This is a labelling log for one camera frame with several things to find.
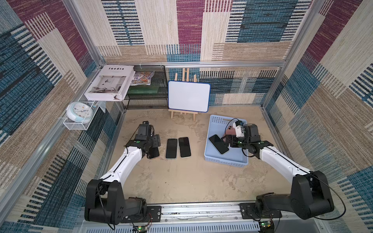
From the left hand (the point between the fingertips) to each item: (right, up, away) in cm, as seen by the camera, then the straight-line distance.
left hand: (151, 139), depth 88 cm
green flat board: (-6, +32, +11) cm, 34 cm away
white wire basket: (-30, +9, -21) cm, 38 cm away
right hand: (+45, +1, 0) cm, 45 cm away
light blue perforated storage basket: (+50, -11, +2) cm, 51 cm away
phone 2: (+20, -7, +9) cm, 23 cm away
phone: (+11, -7, +8) cm, 16 cm away
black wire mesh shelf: (-9, +27, +31) cm, 42 cm away
